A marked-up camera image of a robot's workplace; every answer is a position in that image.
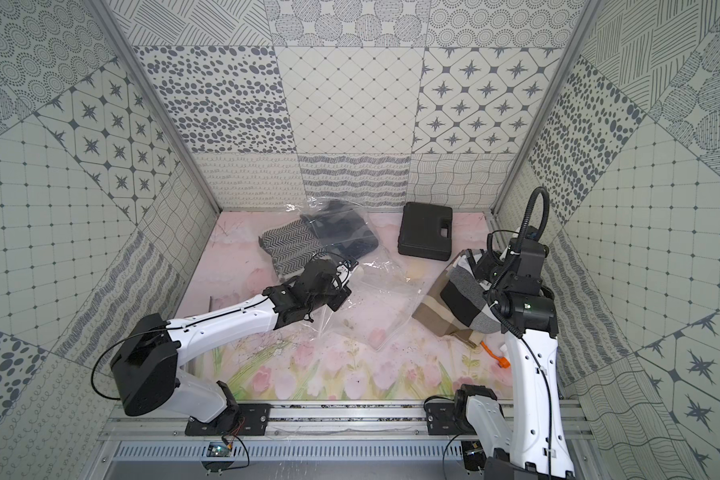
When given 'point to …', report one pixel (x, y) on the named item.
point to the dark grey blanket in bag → (341, 228)
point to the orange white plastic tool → (500, 360)
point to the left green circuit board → (218, 449)
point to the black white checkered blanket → (465, 296)
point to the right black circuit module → (474, 455)
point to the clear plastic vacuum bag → (382, 305)
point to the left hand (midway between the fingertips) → (355, 283)
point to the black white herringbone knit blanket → (291, 245)
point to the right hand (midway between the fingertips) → (490, 260)
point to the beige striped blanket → (437, 315)
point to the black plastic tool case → (426, 231)
